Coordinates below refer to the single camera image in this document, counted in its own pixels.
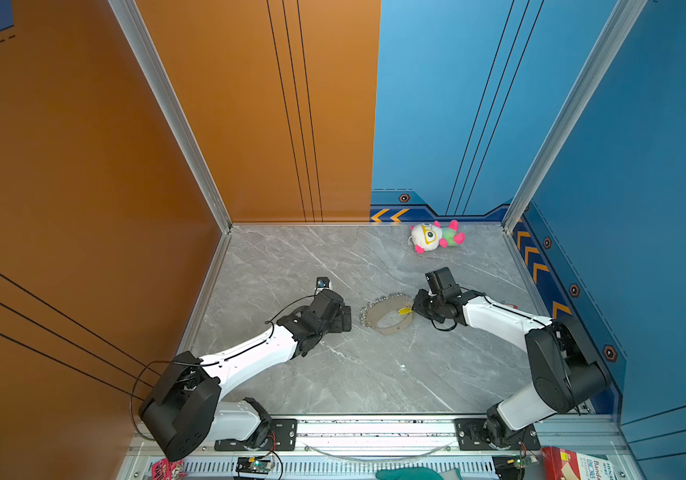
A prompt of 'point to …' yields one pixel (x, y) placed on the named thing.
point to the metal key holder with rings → (382, 314)
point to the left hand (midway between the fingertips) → (337, 310)
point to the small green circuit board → (253, 465)
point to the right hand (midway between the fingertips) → (410, 305)
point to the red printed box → (562, 464)
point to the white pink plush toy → (428, 236)
